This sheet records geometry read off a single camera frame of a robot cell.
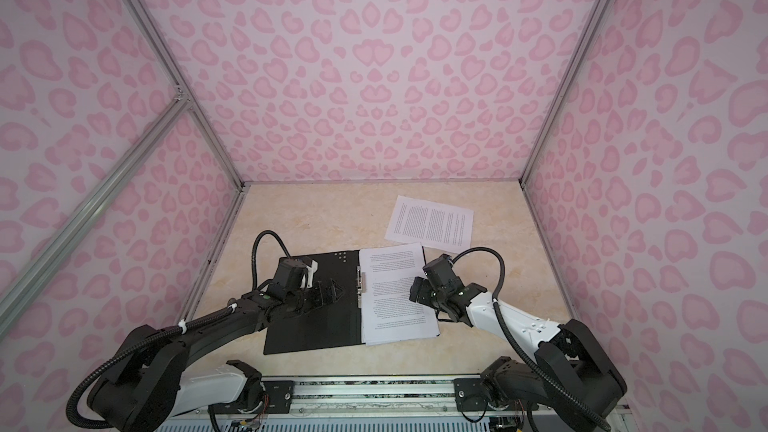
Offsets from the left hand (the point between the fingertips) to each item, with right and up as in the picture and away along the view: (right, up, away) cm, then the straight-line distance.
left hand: (336, 292), depth 87 cm
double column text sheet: (+30, +19, +20) cm, 41 cm away
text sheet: (+15, -6, -1) cm, 16 cm away
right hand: (+24, 0, -1) cm, 24 cm away
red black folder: (0, -8, -2) cm, 8 cm away
